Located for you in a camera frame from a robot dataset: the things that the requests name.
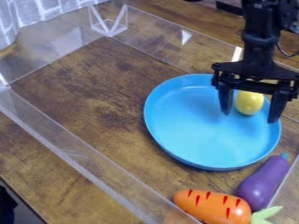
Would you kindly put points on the purple toy eggplant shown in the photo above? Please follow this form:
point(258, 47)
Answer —
point(257, 187)

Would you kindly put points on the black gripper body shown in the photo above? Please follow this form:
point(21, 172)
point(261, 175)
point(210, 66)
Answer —
point(264, 79)

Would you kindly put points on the yellow toy lemon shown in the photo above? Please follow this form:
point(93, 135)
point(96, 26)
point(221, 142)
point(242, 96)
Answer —
point(248, 102)

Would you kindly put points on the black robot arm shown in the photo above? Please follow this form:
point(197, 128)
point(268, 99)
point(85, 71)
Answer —
point(266, 18)

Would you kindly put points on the clear acrylic enclosure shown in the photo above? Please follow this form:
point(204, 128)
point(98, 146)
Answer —
point(76, 153)

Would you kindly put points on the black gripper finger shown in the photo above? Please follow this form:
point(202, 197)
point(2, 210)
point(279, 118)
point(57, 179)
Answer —
point(225, 96)
point(276, 107)

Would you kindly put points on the blue round plate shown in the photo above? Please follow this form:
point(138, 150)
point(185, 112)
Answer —
point(196, 134)

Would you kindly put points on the white patterned curtain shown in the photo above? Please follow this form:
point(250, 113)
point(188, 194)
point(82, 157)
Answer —
point(18, 13)

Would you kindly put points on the orange toy carrot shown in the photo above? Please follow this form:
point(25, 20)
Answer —
point(218, 208)

